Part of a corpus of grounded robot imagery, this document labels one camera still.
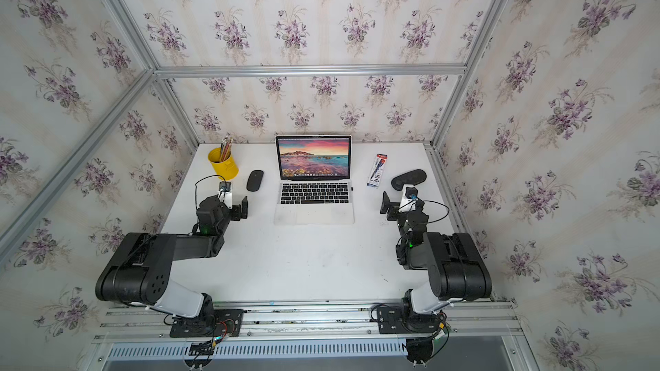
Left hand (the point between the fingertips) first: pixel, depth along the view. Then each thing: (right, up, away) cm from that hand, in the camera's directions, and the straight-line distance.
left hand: (234, 196), depth 93 cm
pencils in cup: (-6, +18, +6) cm, 20 cm away
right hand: (+61, +2, -4) cm, 61 cm away
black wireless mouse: (+4, +5, +11) cm, 13 cm away
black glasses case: (+69, +6, +11) cm, 71 cm away
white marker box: (+55, +9, +15) cm, 58 cm away
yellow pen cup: (-7, +11, +8) cm, 15 cm away
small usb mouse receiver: (+44, +2, +11) cm, 46 cm away
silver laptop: (+29, +3, +11) cm, 31 cm away
